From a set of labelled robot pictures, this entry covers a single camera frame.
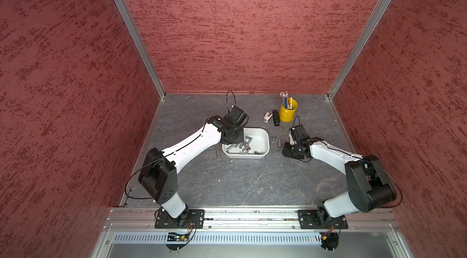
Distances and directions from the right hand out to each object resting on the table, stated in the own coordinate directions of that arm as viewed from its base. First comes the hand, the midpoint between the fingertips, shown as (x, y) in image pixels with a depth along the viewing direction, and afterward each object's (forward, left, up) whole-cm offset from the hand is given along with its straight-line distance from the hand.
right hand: (284, 154), depth 92 cm
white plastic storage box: (+7, +14, -2) cm, 16 cm away
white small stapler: (+24, +6, +1) cm, 25 cm away
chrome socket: (+11, +4, 0) cm, 11 cm away
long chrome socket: (+2, +35, 0) cm, 35 cm away
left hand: (+1, +25, +13) cm, 28 cm away
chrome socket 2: (+7, +1, -1) cm, 7 cm away
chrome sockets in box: (+6, +20, 0) cm, 21 cm away
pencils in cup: (+27, -4, +11) cm, 29 cm away
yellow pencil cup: (+21, -4, +6) cm, 22 cm away
